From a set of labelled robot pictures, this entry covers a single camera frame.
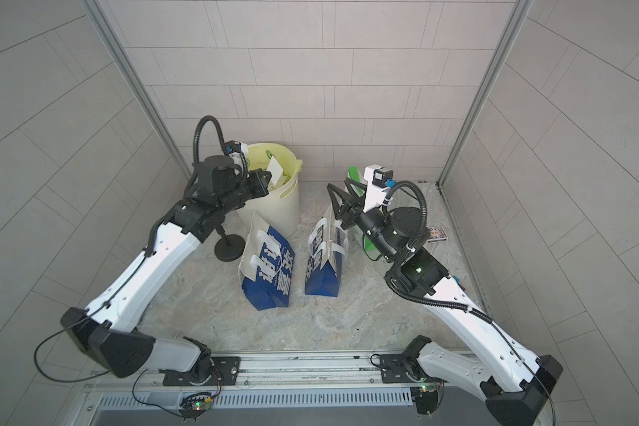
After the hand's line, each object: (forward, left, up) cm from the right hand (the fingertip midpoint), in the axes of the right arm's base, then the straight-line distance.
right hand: (334, 185), depth 57 cm
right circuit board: (-36, -20, -45) cm, 62 cm away
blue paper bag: (-4, +21, -27) cm, 34 cm away
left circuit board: (-33, +38, -41) cm, 65 cm away
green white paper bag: (+9, -13, -44) cm, 46 cm away
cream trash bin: (+12, +16, -20) cm, 29 cm away
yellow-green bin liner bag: (+28, +15, -15) cm, 35 cm away
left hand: (+13, +15, -6) cm, 21 cm away
